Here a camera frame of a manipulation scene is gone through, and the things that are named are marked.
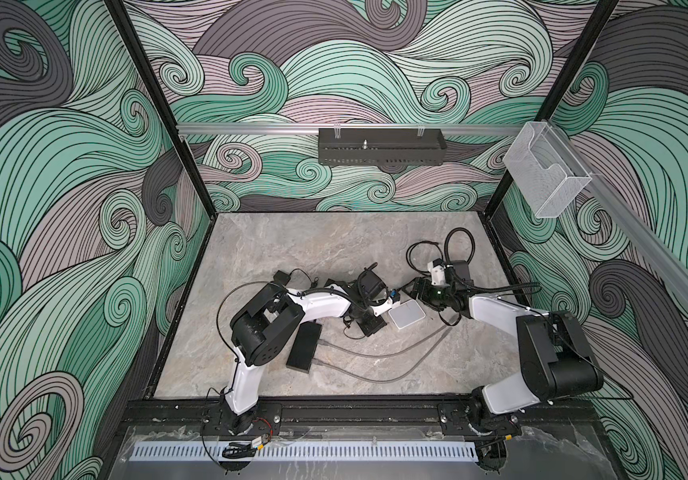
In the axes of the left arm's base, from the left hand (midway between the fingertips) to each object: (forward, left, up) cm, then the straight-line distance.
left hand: (379, 324), depth 90 cm
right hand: (+9, -10, +4) cm, 15 cm away
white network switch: (+3, -8, +2) cm, 9 cm away
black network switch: (-7, +22, 0) cm, 24 cm away
